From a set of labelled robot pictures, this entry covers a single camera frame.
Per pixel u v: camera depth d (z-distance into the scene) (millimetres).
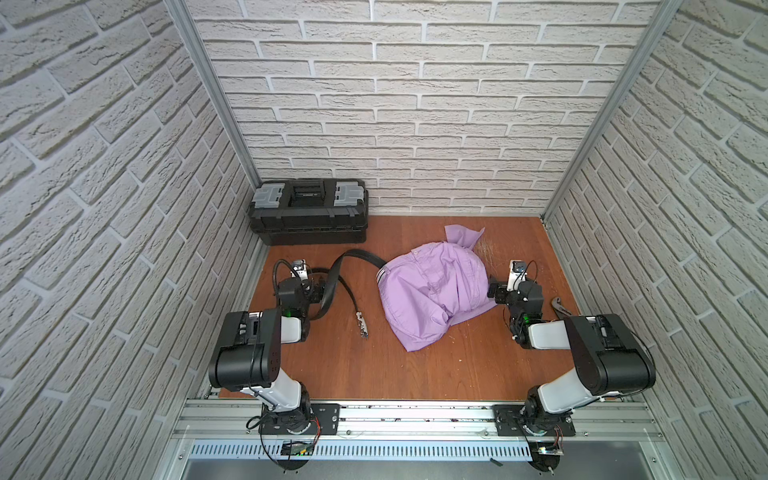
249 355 447
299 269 809
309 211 983
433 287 915
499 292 850
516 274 803
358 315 878
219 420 745
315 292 852
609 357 459
